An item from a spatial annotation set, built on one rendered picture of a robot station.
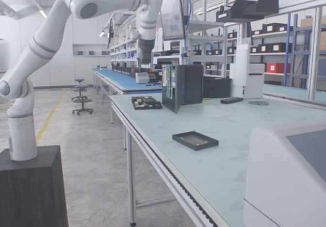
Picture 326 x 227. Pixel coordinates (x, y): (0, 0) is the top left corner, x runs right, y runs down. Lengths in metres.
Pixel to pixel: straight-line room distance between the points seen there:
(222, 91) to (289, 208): 1.27
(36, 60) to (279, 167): 0.80
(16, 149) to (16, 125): 0.10
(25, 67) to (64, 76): 11.38
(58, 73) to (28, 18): 2.80
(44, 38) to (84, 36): 11.46
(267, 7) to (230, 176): 1.04
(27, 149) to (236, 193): 0.82
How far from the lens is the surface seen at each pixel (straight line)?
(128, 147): 1.69
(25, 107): 1.02
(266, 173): 0.31
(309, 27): 5.20
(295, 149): 0.28
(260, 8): 1.36
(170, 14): 2.49
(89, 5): 0.80
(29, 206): 1.06
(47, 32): 0.87
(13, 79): 0.97
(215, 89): 1.49
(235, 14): 1.39
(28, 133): 1.04
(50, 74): 12.35
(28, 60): 0.92
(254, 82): 1.55
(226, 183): 0.48
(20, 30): 12.62
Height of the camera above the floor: 1.22
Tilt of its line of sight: 10 degrees down
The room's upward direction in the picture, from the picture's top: straight up
